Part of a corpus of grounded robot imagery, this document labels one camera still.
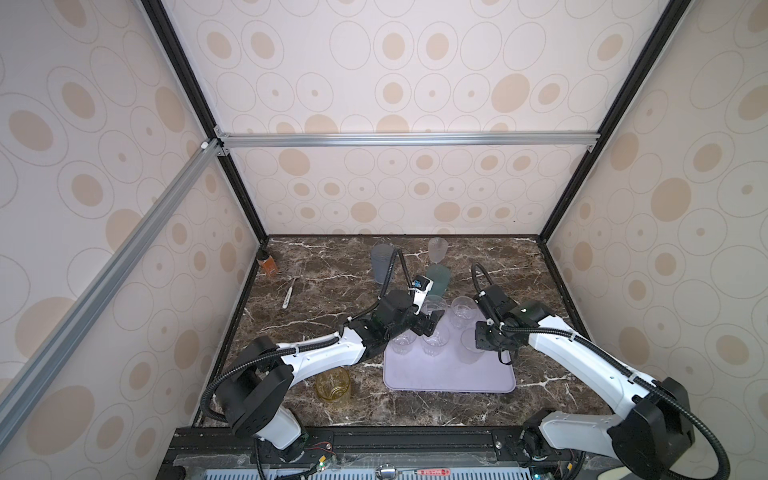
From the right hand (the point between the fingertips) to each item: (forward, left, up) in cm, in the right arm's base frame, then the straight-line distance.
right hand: (484, 340), depth 82 cm
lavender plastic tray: (-5, +18, -9) cm, 20 cm away
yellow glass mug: (-9, +42, -6) cm, 43 cm away
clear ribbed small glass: (+4, +12, -9) cm, 16 cm away
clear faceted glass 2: (+15, +12, -5) cm, 20 cm away
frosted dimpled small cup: (+40, +8, -6) cm, 42 cm away
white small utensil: (+19, +61, -7) cm, 64 cm away
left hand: (+6, +12, +9) cm, 17 cm away
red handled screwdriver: (-29, +17, -7) cm, 34 cm away
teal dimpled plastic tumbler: (+27, +9, -5) cm, 29 cm away
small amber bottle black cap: (+31, +69, -1) cm, 75 cm away
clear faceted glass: (+3, +22, -8) cm, 24 cm away
